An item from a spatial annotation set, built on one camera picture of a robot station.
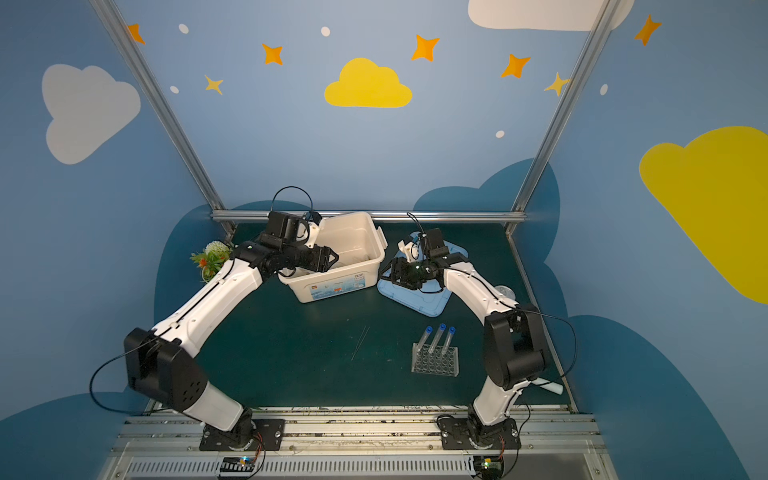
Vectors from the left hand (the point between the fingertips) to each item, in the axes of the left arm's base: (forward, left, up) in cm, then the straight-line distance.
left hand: (327, 252), depth 83 cm
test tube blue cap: (-19, -31, -14) cm, 39 cm away
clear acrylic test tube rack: (-23, -31, -21) cm, 44 cm away
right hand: (-3, -17, -7) cm, 19 cm away
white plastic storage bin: (+21, -6, -19) cm, 29 cm away
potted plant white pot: (+5, +37, -8) cm, 39 cm away
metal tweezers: (-12, -11, -23) cm, 28 cm away
